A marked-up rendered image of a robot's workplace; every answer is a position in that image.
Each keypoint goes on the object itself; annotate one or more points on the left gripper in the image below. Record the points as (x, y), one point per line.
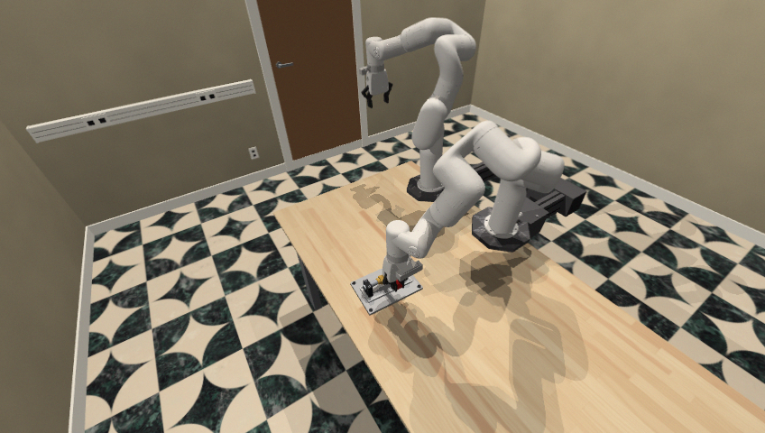
(389, 270)

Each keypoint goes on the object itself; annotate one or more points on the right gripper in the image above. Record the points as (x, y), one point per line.
(377, 84)

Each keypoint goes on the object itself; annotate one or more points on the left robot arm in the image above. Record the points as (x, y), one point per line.
(518, 169)

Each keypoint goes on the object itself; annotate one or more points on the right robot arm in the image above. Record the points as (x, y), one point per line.
(428, 132)

